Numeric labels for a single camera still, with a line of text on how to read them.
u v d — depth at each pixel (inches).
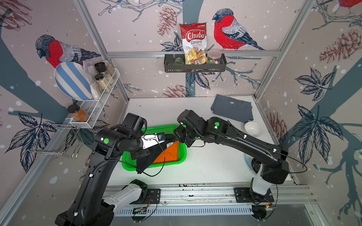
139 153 20.8
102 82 29.9
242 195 28.7
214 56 32.3
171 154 33.8
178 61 36.6
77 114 24.1
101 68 31.6
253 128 38.5
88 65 27.4
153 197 29.0
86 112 25.8
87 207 13.6
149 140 20.4
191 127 18.9
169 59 36.4
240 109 44.2
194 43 31.9
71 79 26.3
